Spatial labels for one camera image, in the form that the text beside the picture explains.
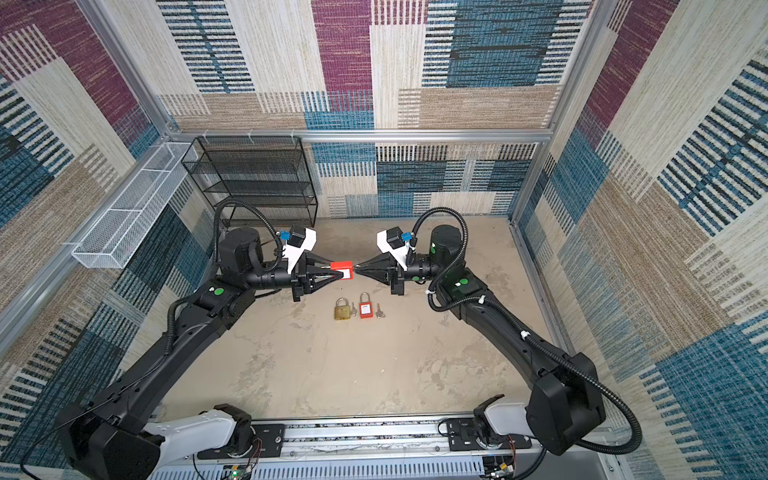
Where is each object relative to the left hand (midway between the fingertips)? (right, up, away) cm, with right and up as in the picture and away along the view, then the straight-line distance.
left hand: (340, 267), depth 64 cm
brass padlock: (-4, -16, +31) cm, 35 cm away
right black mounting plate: (+28, -41, +9) cm, 50 cm away
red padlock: (+3, -14, +32) cm, 35 cm away
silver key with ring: (+7, -16, +31) cm, 36 cm away
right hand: (+4, -1, +2) cm, 4 cm away
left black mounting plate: (-19, -42, +10) cm, 48 cm away
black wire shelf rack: (-37, +29, +47) cm, 67 cm away
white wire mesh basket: (-54, +8, +9) cm, 55 cm away
